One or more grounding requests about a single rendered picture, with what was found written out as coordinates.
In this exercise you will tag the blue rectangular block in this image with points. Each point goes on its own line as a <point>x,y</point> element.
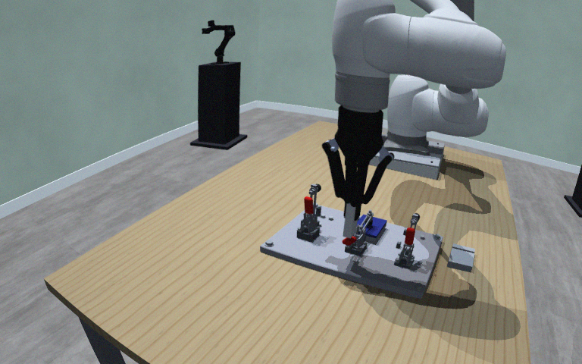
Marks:
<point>375,230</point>

